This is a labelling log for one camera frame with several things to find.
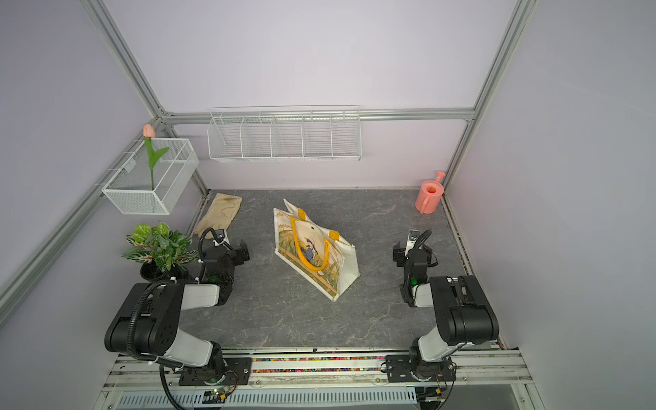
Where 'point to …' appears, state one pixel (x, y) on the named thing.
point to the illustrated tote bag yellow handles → (327, 260)
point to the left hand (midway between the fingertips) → (230, 243)
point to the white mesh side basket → (154, 178)
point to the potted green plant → (161, 252)
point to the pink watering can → (430, 195)
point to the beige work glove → (219, 215)
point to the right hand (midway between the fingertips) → (412, 242)
